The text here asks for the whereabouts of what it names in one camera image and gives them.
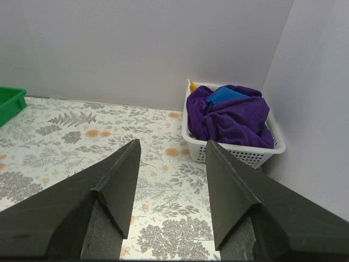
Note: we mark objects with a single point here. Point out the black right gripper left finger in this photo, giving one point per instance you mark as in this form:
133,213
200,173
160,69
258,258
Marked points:
85,216

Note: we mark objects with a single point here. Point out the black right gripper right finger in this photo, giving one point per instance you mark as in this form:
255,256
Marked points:
255,218

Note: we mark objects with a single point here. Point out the blue towel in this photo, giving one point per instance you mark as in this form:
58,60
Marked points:
223,94

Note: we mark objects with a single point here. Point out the white plastic laundry basket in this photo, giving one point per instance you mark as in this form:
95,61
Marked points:
253,156

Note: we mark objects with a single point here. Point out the purple towel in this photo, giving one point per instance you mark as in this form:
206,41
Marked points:
239,122

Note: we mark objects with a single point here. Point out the green plastic tray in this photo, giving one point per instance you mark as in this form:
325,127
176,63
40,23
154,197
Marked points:
12,103

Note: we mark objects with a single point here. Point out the yellow towel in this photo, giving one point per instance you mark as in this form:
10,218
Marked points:
191,86

